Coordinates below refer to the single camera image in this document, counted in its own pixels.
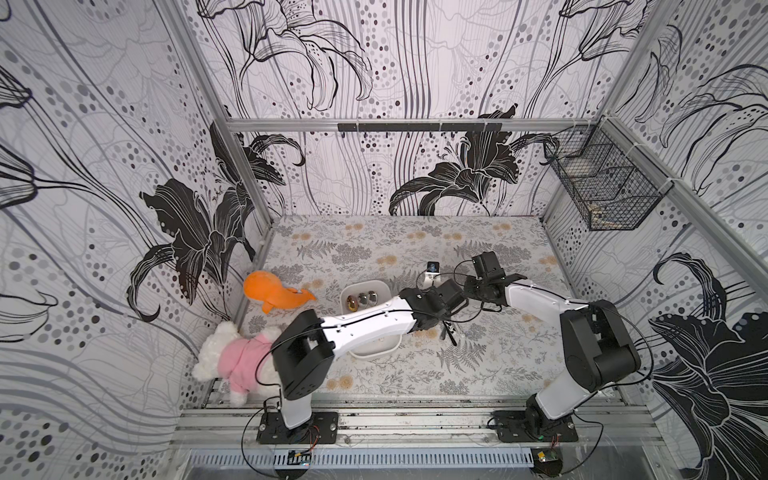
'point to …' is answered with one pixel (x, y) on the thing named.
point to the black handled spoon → (450, 334)
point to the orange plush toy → (268, 288)
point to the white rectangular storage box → (382, 348)
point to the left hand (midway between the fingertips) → (435, 306)
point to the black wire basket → (612, 180)
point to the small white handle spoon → (363, 298)
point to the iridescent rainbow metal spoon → (352, 303)
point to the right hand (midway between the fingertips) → (472, 284)
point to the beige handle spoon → (372, 296)
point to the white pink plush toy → (246, 365)
